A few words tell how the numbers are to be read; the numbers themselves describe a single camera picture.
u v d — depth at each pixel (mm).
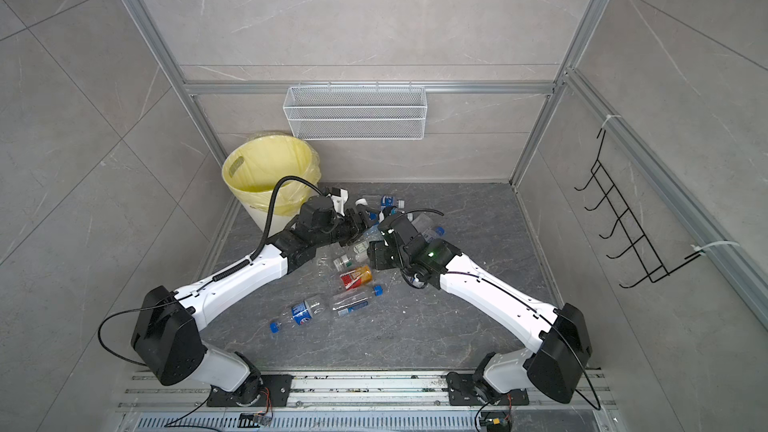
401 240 553
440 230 1026
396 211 660
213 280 469
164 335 417
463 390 735
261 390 719
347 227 695
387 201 1070
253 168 968
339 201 731
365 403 729
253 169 968
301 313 816
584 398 426
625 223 685
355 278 880
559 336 396
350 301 888
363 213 703
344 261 943
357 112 1003
